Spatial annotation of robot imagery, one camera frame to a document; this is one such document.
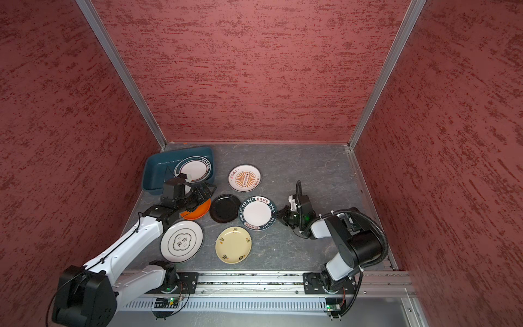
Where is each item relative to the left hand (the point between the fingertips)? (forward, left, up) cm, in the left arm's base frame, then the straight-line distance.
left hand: (211, 195), depth 84 cm
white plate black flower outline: (-15, +13, -12) cm, 23 cm away
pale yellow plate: (-15, -9, -16) cm, 24 cm away
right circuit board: (-36, -48, -12) cm, 62 cm away
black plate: (-1, -4, -9) cm, 10 cm away
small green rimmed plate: (+23, +14, -11) cm, 29 cm away
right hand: (-5, -26, -12) cm, 29 cm away
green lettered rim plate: (-2, -19, -12) cm, 23 cm away
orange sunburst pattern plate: (+19, -11, -13) cm, 25 cm away
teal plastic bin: (+24, +37, -13) cm, 46 cm away
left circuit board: (-37, +12, -13) cm, 41 cm away
